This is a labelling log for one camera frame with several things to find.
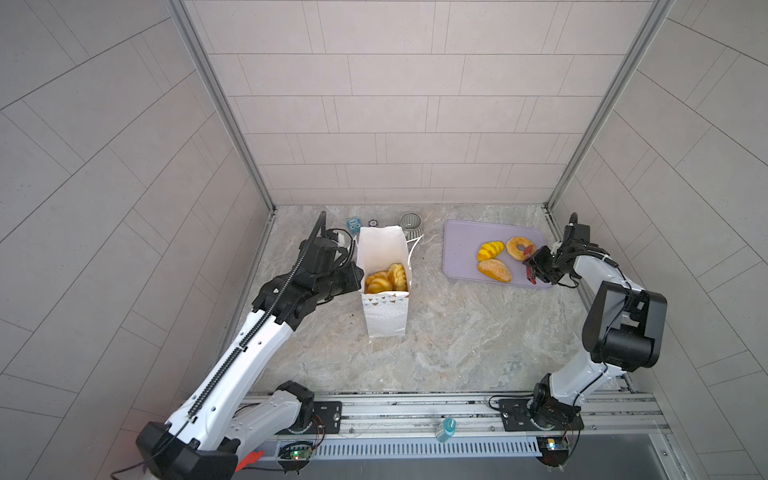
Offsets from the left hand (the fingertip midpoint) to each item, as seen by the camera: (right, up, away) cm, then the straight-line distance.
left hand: (371, 270), depth 71 cm
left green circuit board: (-15, -38, -7) cm, 42 cm away
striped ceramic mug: (+11, +11, +37) cm, 40 cm away
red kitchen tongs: (+45, -2, +15) cm, 47 cm away
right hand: (+47, 0, +22) cm, 52 cm away
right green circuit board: (+42, -41, -3) cm, 59 cm away
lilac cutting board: (+29, +5, +35) cm, 46 cm away
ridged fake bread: (+1, -5, +17) cm, 18 cm away
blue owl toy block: (-10, +11, +39) cm, 41 cm away
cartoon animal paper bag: (-1, +1, +17) cm, 17 cm away
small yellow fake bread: (+37, +3, +28) cm, 47 cm away
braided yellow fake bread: (+6, -4, +14) cm, 16 cm away
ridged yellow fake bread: (+1, -5, +10) cm, 11 cm away
